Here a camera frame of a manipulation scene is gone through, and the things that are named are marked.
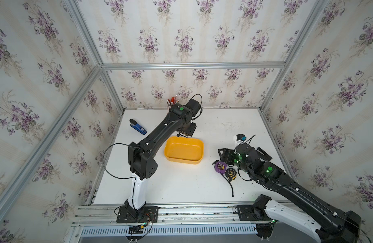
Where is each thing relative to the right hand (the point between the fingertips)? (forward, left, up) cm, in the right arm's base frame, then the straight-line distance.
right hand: (224, 151), depth 76 cm
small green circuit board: (-32, +42, -19) cm, 56 cm away
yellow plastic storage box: (+9, +22, -16) cm, 29 cm away
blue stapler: (+27, +57, -14) cm, 65 cm away
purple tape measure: (-2, 0, -15) cm, 15 cm away
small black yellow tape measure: (-6, -5, -15) cm, 17 cm away
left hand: (+12, +19, 0) cm, 22 cm away
